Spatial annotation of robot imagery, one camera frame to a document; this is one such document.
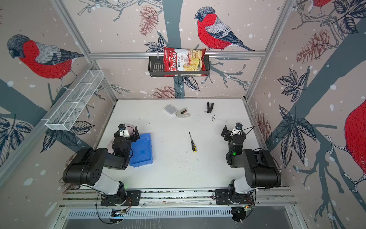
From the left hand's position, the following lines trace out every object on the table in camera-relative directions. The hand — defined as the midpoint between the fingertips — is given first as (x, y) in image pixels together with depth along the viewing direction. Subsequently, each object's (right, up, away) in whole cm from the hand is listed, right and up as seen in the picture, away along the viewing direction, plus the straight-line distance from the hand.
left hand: (127, 127), depth 89 cm
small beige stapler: (+34, +9, +22) cm, 42 cm away
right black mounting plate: (+60, -35, -16) cm, 71 cm away
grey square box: (+24, +12, +25) cm, 37 cm away
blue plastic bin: (+8, -15, +4) cm, 18 cm away
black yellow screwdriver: (+42, -13, +3) cm, 44 cm away
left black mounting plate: (+7, -33, -19) cm, 39 cm away
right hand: (+67, -1, +1) cm, 67 cm away
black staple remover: (+56, +12, +22) cm, 61 cm away
